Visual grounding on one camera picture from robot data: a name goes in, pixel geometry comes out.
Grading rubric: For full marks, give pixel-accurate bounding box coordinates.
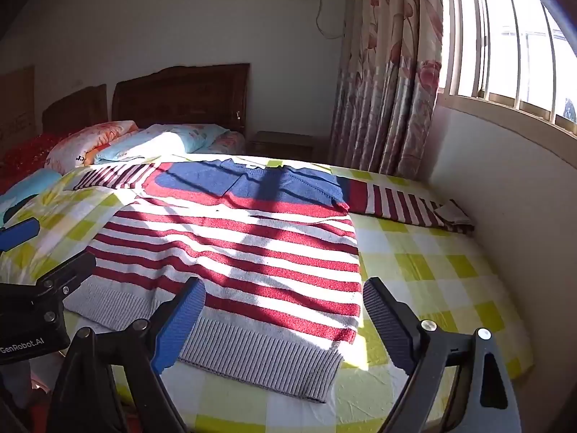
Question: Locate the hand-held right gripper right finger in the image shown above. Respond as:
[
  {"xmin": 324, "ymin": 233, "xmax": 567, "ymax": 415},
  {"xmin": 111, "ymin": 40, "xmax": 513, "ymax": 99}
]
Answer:
[{"xmin": 363, "ymin": 276, "xmax": 524, "ymax": 433}]

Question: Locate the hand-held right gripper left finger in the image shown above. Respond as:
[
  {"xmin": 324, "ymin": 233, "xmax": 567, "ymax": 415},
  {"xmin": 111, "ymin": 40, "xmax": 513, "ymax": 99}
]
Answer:
[{"xmin": 45, "ymin": 276, "xmax": 207, "ymax": 433}]

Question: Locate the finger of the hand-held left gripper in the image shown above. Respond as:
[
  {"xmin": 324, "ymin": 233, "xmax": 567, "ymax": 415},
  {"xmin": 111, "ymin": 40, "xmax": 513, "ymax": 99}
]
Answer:
[
  {"xmin": 32, "ymin": 250, "xmax": 97, "ymax": 299},
  {"xmin": 0, "ymin": 216, "xmax": 40, "ymax": 253}
]

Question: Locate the red white blue striped sweater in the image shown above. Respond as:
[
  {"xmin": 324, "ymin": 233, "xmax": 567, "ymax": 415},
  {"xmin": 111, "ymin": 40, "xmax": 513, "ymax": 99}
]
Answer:
[{"xmin": 63, "ymin": 159, "xmax": 476, "ymax": 404}]

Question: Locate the light blue cloth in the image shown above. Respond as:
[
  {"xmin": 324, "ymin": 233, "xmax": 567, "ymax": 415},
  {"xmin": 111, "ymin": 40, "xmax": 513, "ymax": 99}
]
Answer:
[{"xmin": 0, "ymin": 168, "xmax": 62, "ymax": 224}]

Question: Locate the yellow white checked bed sheet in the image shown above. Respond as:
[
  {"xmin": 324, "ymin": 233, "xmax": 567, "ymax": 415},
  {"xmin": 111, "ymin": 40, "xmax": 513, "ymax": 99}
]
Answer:
[{"xmin": 0, "ymin": 153, "xmax": 535, "ymax": 433}]

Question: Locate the red patterned blanket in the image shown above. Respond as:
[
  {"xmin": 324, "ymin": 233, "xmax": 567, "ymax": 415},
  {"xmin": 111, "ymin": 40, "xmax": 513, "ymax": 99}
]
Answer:
[{"xmin": 0, "ymin": 133, "xmax": 61, "ymax": 194}]

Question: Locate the orange floral pillow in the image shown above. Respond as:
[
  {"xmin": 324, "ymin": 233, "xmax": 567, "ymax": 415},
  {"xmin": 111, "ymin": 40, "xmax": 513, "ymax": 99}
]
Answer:
[{"xmin": 44, "ymin": 120, "xmax": 140, "ymax": 175}]

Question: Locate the brown cardboard sheet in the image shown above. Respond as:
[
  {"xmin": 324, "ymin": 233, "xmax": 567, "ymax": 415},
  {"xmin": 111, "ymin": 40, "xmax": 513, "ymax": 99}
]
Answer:
[{"xmin": 0, "ymin": 65, "xmax": 37, "ymax": 154}]

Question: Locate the small dark wooden headboard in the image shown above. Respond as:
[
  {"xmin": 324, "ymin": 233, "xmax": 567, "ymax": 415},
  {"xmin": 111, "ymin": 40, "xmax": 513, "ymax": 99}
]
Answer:
[{"xmin": 42, "ymin": 83, "xmax": 109, "ymax": 137}]

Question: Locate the light blue floral pillow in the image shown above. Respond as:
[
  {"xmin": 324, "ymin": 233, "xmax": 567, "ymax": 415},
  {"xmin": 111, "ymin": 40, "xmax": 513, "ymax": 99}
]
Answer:
[{"xmin": 94, "ymin": 124, "xmax": 230, "ymax": 166}]

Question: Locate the pink floral pillow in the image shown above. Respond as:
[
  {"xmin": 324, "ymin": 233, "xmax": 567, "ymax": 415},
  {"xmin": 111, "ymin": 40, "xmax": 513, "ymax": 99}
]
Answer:
[{"xmin": 198, "ymin": 131, "xmax": 246, "ymax": 155}]

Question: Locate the large dark wooden headboard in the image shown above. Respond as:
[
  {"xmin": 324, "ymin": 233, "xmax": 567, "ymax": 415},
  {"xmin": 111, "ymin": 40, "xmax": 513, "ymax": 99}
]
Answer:
[{"xmin": 112, "ymin": 63, "xmax": 251, "ymax": 135}]

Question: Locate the wooden nightstand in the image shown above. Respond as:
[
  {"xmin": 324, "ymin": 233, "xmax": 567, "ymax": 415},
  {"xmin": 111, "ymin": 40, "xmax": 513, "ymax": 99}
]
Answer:
[{"xmin": 248, "ymin": 131, "xmax": 317, "ymax": 163}]

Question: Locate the pink floral curtain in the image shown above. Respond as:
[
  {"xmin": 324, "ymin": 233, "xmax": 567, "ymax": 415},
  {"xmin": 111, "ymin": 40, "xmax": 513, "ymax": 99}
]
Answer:
[{"xmin": 328, "ymin": 0, "xmax": 445, "ymax": 176}]

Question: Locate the barred window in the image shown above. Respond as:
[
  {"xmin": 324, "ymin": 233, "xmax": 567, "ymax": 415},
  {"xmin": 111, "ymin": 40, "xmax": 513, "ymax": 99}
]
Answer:
[{"xmin": 436, "ymin": 0, "xmax": 577, "ymax": 137}]

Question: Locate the hanging wall cable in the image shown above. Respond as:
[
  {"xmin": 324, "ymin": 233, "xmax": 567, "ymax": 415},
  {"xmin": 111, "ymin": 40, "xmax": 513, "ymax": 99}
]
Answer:
[{"xmin": 314, "ymin": 0, "xmax": 346, "ymax": 40}]

